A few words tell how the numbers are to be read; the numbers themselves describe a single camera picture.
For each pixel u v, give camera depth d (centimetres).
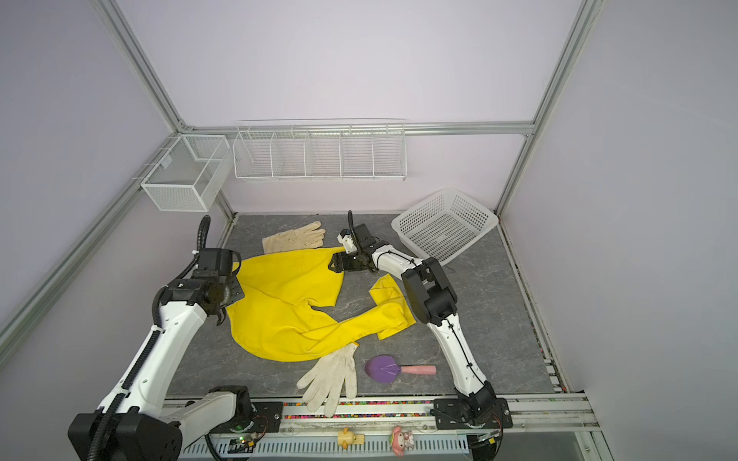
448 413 73
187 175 97
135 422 38
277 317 91
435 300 62
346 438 67
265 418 74
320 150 99
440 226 116
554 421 74
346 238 96
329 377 81
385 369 80
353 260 92
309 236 112
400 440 68
